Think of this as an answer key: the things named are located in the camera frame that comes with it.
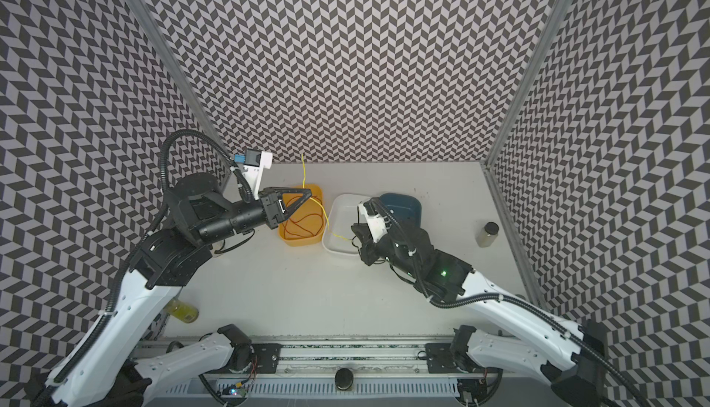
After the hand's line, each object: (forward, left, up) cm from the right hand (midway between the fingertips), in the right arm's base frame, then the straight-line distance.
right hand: (357, 224), depth 67 cm
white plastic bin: (+21, +8, -27) cm, 35 cm away
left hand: (-3, +9, +15) cm, 18 cm away
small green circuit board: (-31, +30, -24) cm, 49 cm away
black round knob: (-29, +4, -20) cm, 35 cm away
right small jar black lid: (+9, -41, -22) cm, 47 cm away
